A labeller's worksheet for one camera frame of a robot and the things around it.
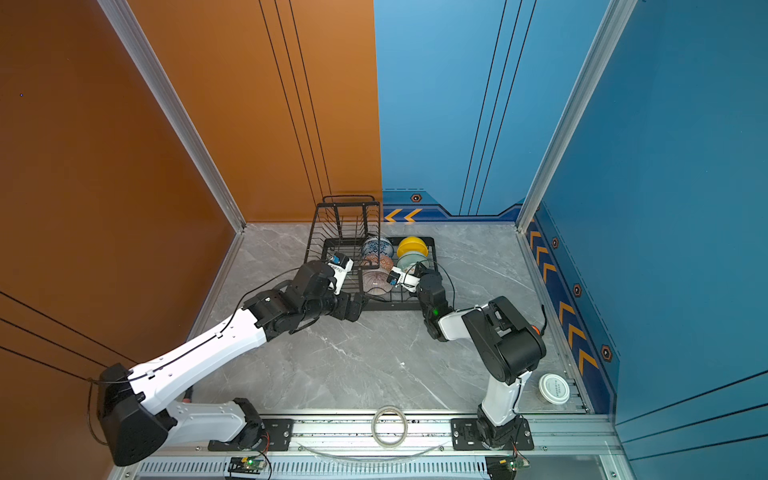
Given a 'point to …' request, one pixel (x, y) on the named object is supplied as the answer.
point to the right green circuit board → (504, 467)
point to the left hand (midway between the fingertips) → (355, 292)
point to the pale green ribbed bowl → (408, 260)
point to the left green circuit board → (246, 465)
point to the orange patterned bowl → (378, 260)
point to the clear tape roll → (374, 431)
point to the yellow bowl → (412, 244)
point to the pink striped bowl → (374, 282)
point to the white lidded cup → (554, 388)
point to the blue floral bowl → (378, 245)
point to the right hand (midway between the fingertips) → (422, 260)
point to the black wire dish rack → (342, 224)
